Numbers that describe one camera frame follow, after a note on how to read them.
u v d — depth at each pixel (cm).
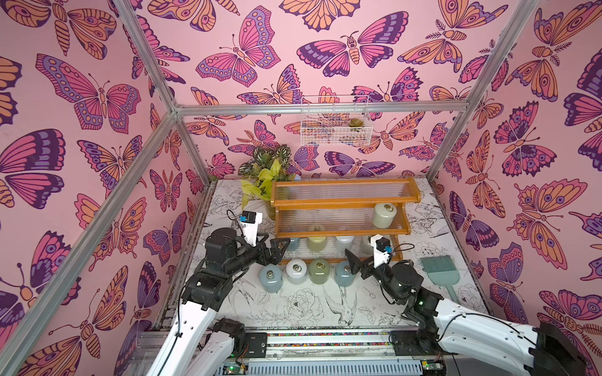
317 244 90
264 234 72
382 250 63
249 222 60
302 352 73
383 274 65
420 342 65
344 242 90
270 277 80
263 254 60
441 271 89
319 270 82
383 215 80
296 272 81
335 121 95
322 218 107
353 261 68
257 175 88
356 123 92
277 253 61
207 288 48
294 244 92
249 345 73
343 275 82
